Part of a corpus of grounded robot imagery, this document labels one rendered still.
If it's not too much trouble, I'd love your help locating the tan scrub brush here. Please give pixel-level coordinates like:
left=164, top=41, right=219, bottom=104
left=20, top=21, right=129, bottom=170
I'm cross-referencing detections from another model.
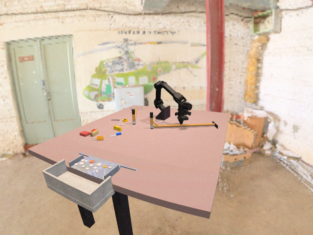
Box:
left=90, top=129, right=99, bottom=137

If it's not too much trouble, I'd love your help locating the red rectangular block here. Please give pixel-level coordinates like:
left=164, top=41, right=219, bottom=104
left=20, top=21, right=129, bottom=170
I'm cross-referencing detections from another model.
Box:
left=79, top=131, right=90, bottom=137

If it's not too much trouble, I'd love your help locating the yellow screwdriver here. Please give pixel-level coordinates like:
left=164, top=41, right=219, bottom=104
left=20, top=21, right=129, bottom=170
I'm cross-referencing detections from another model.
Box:
left=92, top=136, right=104, bottom=141

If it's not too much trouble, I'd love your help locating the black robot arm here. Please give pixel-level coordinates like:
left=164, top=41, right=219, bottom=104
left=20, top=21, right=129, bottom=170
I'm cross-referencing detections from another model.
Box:
left=154, top=81, right=192, bottom=115

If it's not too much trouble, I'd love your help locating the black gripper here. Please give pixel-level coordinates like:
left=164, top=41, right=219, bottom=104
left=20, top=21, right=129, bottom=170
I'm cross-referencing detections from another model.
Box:
left=175, top=109, right=189, bottom=124

